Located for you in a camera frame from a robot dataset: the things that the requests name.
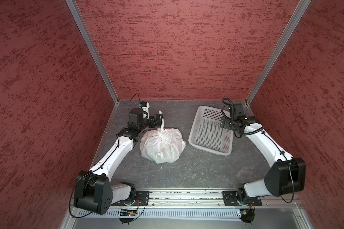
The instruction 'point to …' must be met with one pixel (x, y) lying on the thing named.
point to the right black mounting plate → (231, 198)
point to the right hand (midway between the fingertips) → (228, 126)
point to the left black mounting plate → (140, 198)
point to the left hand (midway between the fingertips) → (156, 118)
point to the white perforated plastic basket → (206, 133)
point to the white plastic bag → (162, 145)
